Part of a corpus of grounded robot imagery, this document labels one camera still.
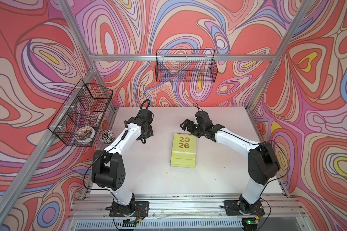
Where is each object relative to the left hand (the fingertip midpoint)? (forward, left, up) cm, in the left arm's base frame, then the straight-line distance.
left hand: (148, 134), depth 89 cm
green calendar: (-8, -22, -6) cm, 25 cm away
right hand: (+2, -23, +2) cm, 23 cm away
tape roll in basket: (-10, +29, +14) cm, 34 cm away
